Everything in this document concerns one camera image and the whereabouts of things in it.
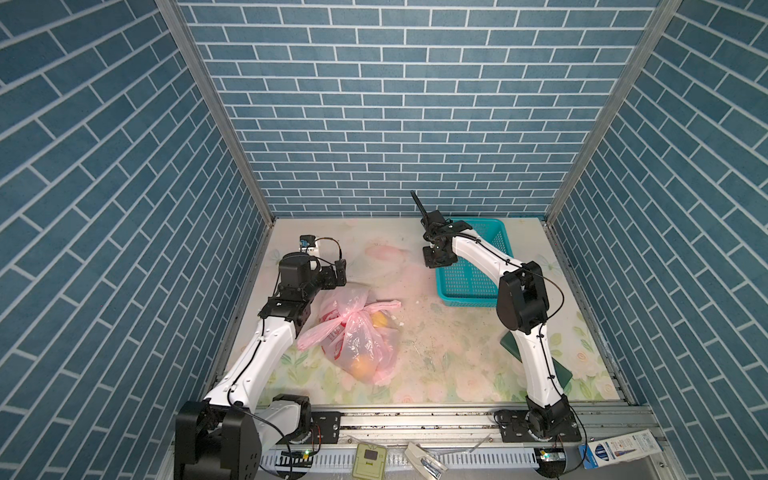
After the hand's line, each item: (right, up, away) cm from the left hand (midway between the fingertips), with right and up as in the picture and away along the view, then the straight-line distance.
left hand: (332, 261), depth 83 cm
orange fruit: (+13, -17, +4) cm, 22 cm away
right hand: (+30, 0, +18) cm, 35 cm away
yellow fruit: (+10, -29, -4) cm, 30 cm away
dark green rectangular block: (+64, -31, -1) cm, 72 cm away
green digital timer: (+12, -46, -15) cm, 50 cm away
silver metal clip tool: (+26, -47, -15) cm, 56 cm away
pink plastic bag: (+8, -19, -4) cm, 21 cm away
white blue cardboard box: (+68, -44, -13) cm, 82 cm away
